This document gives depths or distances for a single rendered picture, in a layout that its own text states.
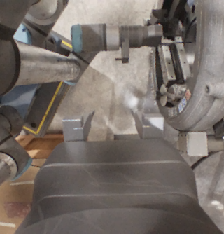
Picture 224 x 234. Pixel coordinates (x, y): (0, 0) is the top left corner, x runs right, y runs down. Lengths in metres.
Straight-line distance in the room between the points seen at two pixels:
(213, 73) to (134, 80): 0.96
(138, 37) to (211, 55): 0.23
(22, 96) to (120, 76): 0.76
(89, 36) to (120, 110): 0.97
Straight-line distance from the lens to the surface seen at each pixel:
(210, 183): 2.09
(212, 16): 0.58
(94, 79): 1.44
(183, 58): 0.88
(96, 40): 0.60
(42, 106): 1.23
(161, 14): 0.95
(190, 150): 0.75
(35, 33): 0.78
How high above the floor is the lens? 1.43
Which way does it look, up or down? 74 degrees down
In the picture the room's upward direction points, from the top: 179 degrees clockwise
